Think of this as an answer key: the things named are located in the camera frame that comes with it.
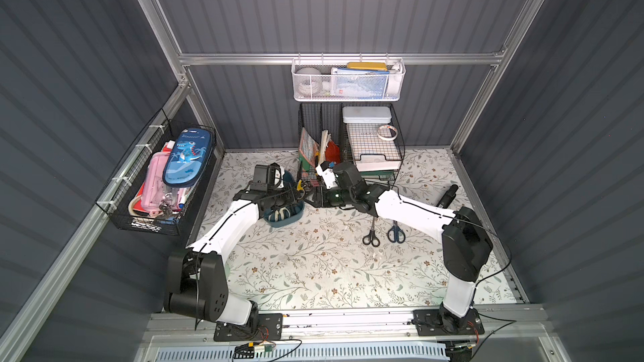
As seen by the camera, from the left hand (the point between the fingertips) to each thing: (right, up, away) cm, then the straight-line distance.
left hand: (300, 194), depth 86 cm
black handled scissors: (+26, -17, +5) cm, 31 cm away
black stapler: (+60, -2, +15) cm, 62 cm away
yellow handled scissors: (0, +2, +1) cm, 3 cm away
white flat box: (+26, +31, +15) cm, 43 cm away
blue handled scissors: (+35, -16, +7) cm, 39 cm away
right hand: (+5, 0, -5) cm, 7 cm away
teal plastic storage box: (-9, -9, +10) cm, 16 cm away
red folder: (+12, +17, +26) cm, 33 cm away
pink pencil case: (-38, +3, -18) cm, 43 cm away
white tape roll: (+33, +24, +13) cm, 43 cm away
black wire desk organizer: (+26, +22, +11) cm, 36 cm away
